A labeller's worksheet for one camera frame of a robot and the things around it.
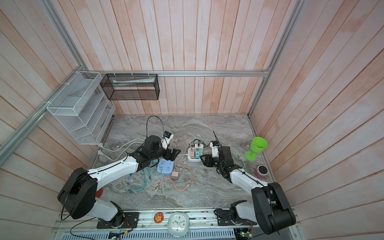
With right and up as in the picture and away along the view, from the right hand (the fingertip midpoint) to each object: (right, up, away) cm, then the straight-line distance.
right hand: (204, 156), depth 89 cm
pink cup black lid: (+33, -8, -5) cm, 34 cm away
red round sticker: (-25, -29, -15) cm, 41 cm away
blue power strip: (-24, -6, 0) cm, 25 cm away
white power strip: (-3, +6, 0) cm, 6 cm away
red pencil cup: (-42, -7, -35) cm, 56 cm away
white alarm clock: (-14, -29, -19) cm, 38 cm away
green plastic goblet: (+30, +7, -6) cm, 32 cm away
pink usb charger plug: (-18, -11, -1) cm, 21 cm away
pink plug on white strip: (-7, +1, +1) cm, 7 cm away
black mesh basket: (-50, +47, +15) cm, 70 cm away
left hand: (-18, +4, -4) cm, 19 cm away
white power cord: (-68, +1, +9) cm, 69 cm away
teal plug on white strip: (-4, +1, +1) cm, 4 cm away
